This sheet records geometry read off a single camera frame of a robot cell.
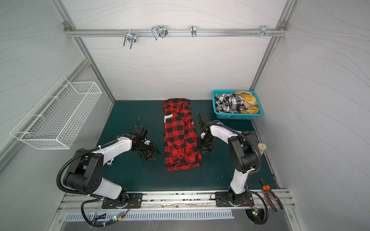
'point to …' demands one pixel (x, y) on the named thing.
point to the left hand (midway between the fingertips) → (162, 152)
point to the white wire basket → (57, 120)
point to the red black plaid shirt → (181, 148)
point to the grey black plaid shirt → (227, 103)
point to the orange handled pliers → (267, 191)
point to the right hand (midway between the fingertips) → (201, 148)
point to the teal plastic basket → (236, 116)
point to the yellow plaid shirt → (251, 105)
